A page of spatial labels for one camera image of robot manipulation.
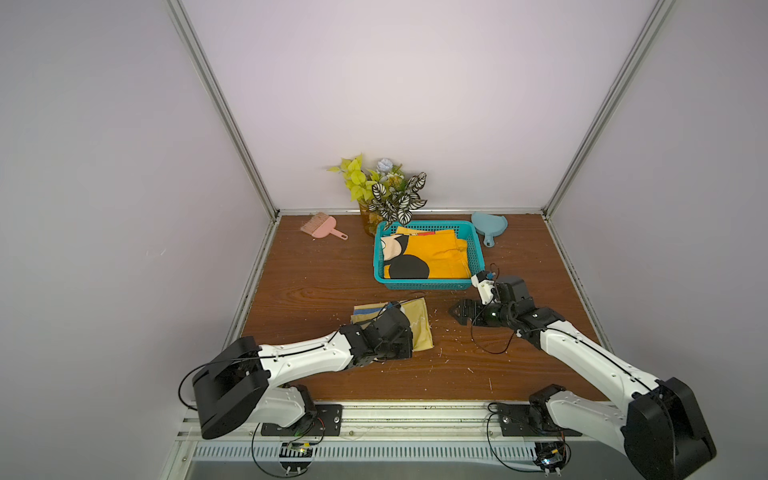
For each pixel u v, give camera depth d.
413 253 1.01
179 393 0.44
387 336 0.63
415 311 0.90
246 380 0.42
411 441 0.71
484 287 0.77
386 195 0.93
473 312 0.73
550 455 0.70
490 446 0.69
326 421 0.73
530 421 0.71
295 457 0.72
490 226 1.14
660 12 0.70
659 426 0.40
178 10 0.70
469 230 1.03
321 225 1.17
